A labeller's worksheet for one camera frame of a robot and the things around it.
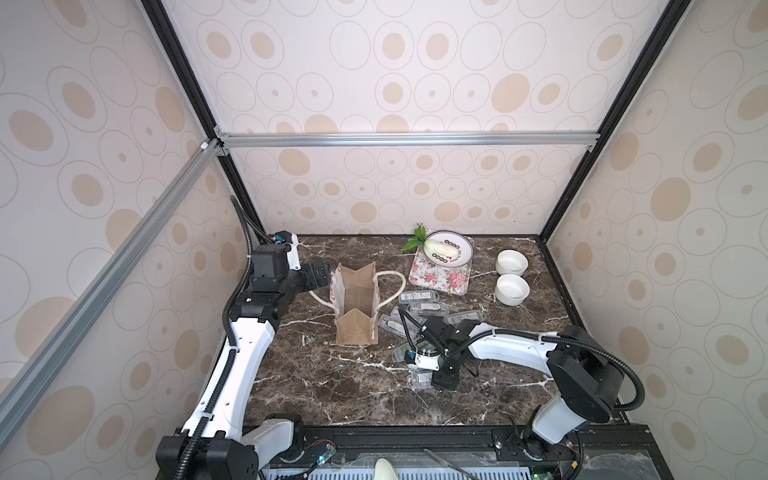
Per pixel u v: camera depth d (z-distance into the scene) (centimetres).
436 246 113
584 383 45
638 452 73
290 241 67
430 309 98
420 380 83
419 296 100
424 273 109
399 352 89
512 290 103
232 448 37
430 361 76
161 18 68
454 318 95
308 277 67
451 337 64
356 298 100
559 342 48
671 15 68
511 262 110
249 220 112
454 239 117
